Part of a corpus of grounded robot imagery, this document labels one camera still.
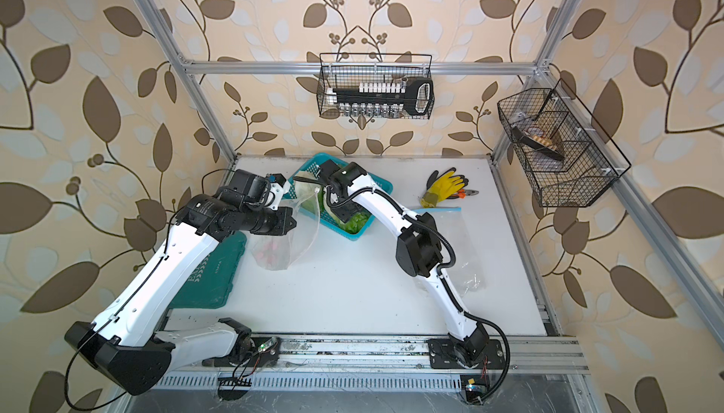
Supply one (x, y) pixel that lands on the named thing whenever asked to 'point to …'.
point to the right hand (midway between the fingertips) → (352, 210)
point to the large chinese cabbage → (356, 222)
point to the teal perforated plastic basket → (320, 170)
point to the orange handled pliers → (463, 193)
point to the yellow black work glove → (440, 188)
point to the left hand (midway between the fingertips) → (291, 219)
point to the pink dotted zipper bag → (282, 252)
